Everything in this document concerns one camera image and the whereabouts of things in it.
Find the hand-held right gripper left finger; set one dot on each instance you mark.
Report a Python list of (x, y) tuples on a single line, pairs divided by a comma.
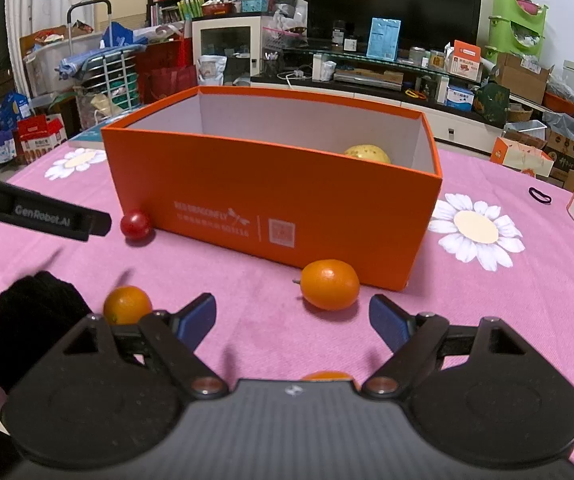
[(199, 317)]

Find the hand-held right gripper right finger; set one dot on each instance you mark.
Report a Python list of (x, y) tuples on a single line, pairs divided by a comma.
[(389, 320)]

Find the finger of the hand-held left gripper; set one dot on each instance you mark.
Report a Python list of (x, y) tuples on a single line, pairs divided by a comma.
[(67, 220)]

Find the red cherry tomato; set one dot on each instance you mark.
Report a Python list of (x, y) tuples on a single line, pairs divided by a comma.
[(136, 225)]

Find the small orange kumquat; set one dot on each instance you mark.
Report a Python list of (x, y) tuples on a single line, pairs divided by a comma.
[(329, 285), (329, 376), (126, 304)]

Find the orange cardboard box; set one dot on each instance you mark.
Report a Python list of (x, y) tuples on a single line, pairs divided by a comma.
[(207, 185)]

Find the yellow speckled passion fruit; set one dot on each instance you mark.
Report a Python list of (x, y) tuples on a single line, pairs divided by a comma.
[(367, 154)]

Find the pink floral tablecloth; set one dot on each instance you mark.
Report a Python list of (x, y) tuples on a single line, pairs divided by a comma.
[(467, 310)]

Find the teal book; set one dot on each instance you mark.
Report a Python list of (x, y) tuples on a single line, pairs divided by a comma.
[(87, 139)]

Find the red and white carton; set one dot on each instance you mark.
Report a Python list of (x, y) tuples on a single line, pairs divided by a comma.
[(42, 140)]

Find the blue and white carton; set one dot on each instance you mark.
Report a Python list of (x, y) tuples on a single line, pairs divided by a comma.
[(12, 120)]

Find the black cloth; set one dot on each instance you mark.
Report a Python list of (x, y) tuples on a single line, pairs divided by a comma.
[(32, 330)]

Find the clear plastic storage bin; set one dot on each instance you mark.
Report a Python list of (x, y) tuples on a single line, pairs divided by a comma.
[(57, 65)]

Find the dark red paper bag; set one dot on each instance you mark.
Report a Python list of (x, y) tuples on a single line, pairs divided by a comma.
[(167, 85)]

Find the blue folded bag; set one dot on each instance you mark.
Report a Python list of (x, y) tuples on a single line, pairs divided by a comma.
[(117, 37)]

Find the bright red bag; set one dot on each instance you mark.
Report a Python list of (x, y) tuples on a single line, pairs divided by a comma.
[(167, 52)]

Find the white tv stand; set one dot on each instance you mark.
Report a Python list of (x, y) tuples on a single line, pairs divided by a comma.
[(462, 127)]

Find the white pouch bag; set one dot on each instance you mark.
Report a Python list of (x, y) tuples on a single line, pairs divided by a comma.
[(212, 71)]

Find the orange paper gift box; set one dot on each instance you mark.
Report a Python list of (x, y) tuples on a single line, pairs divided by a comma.
[(519, 157)]

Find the white plastic basin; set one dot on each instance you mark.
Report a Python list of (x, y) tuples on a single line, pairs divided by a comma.
[(526, 132)]

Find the blue and white box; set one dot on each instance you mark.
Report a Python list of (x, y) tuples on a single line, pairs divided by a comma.
[(459, 98)]

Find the white glass-door cabinet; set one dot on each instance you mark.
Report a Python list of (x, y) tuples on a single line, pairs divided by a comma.
[(227, 50)]

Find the dark green bag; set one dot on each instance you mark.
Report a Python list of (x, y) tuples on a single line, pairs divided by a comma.
[(492, 104)]

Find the brown printed carton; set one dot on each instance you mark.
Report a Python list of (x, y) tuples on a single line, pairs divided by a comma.
[(564, 150)]

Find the orange and white carton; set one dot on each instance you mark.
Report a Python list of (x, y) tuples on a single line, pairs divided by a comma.
[(465, 60)]

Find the open brown cardboard box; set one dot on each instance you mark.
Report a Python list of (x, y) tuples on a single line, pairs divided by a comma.
[(522, 77)]

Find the light blue packet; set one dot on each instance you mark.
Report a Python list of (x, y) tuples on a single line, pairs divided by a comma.
[(383, 39)]

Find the black television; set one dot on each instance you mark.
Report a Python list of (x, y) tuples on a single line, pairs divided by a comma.
[(392, 0)]

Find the green stacking bins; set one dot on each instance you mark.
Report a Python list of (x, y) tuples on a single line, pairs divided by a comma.
[(517, 25)]

